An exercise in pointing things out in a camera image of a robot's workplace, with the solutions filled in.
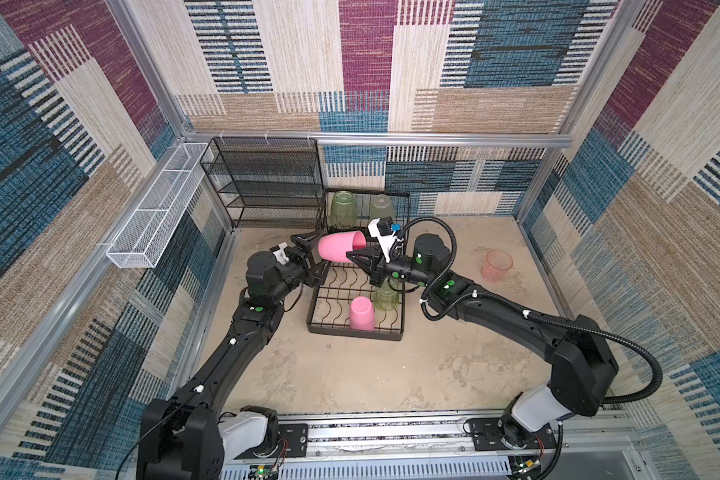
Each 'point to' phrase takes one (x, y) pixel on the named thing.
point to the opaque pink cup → (361, 314)
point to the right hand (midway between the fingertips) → (348, 258)
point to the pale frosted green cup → (381, 206)
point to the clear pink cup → (497, 265)
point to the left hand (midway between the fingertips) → (330, 238)
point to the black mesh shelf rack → (269, 182)
